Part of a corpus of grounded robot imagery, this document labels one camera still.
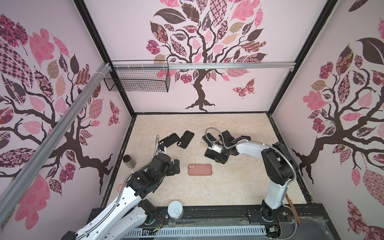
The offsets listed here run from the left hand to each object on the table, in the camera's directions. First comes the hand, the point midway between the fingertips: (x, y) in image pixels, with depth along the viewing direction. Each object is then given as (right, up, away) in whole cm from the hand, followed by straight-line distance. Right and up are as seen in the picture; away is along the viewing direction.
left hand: (171, 165), depth 76 cm
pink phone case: (+15, -7, +15) cm, 22 cm away
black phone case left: (-7, +10, +28) cm, 31 cm away
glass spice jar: (-27, 0, +9) cm, 28 cm away
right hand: (+29, +2, +21) cm, 36 cm away
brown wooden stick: (+65, -23, +1) cm, 69 cm away
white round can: (+3, -20, -5) cm, 21 cm away
